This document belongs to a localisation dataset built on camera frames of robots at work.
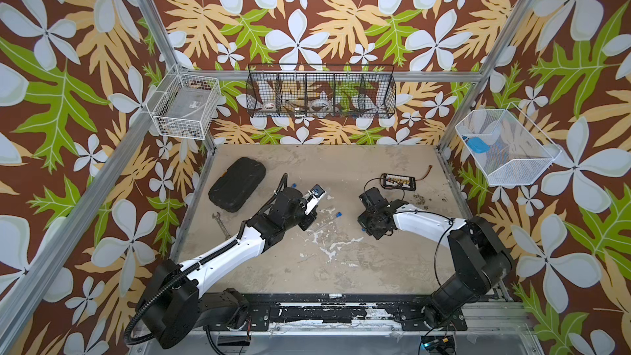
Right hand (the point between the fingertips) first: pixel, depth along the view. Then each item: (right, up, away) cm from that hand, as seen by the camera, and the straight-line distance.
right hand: (357, 223), depth 93 cm
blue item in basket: (+42, +29, -6) cm, 52 cm away
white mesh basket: (+50, +26, -15) cm, 58 cm away
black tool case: (-48, +15, +7) cm, 51 cm away
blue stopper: (-25, +14, +12) cm, 31 cm away
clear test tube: (-12, -1, +2) cm, 12 cm away
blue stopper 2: (-7, +3, +4) cm, 8 cm away
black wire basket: (-14, +52, +6) cm, 54 cm away
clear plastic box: (-61, +44, -6) cm, 76 cm away
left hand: (-17, +10, -10) cm, 22 cm away
